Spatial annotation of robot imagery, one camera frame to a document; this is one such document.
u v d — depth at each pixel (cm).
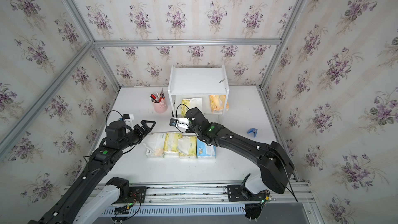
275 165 41
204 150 82
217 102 86
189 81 77
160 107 99
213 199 73
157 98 101
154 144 85
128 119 71
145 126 68
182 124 67
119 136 58
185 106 58
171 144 86
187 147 84
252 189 60
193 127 59
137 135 68
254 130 95
